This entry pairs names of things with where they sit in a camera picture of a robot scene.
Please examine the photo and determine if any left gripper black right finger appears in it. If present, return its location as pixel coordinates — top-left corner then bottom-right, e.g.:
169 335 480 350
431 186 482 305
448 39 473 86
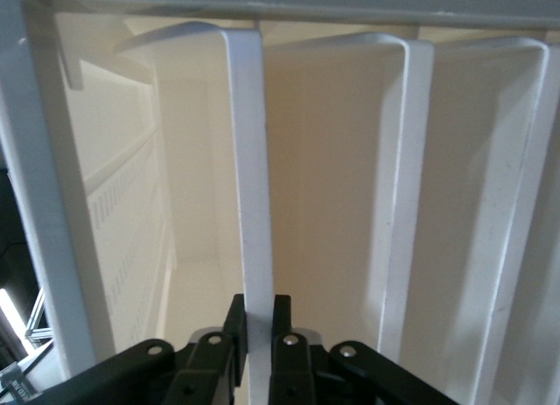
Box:
267 294 460 405

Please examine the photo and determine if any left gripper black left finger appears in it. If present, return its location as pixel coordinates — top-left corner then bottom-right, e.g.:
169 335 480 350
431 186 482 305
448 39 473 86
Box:
65 294 249 405

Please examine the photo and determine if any white drawer cabinet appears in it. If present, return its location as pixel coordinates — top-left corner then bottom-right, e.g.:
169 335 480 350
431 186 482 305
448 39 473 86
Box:
0 0 560 405

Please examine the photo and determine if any aluminium frame profile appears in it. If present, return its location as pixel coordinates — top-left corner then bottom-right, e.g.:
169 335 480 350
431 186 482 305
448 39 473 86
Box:
24 286 56 352

